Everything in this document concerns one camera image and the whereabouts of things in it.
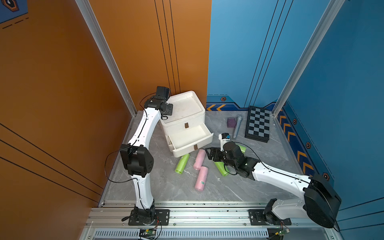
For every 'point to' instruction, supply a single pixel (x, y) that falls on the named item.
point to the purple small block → (231, 122)
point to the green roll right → (242, 148)
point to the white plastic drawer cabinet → (188, 111)
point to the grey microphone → (239, 119)
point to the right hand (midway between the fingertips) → (210, 149)
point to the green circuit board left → (150, 233)
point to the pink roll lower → (200, 182)
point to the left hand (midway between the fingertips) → (166, 107)
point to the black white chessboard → (258, 124)
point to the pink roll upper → (199, 159)
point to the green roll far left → (182, 163)
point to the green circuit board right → (282, 232)
